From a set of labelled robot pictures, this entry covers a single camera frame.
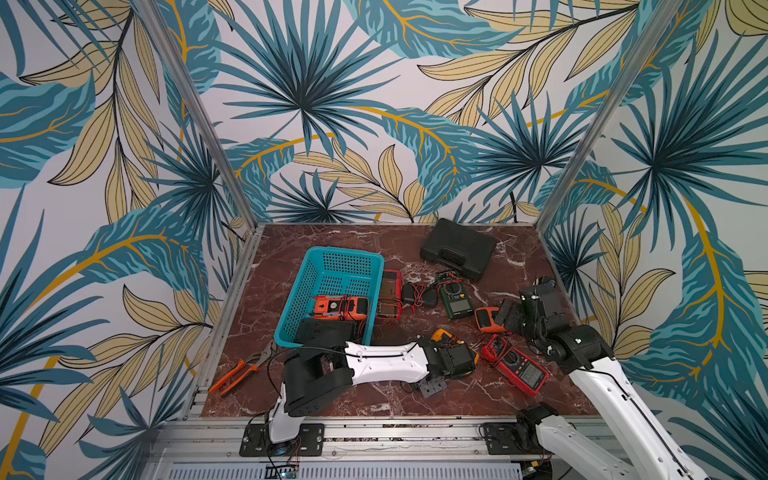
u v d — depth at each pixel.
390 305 0.94
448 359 0.63
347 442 0.75
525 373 0.80
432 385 0.72
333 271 1.03
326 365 0.50
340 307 0.92
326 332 0.89
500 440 0.73
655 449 0.40
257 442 0.72
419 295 0.95
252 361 0.86
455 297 0.97
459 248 1.07
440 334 0.88
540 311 0.55
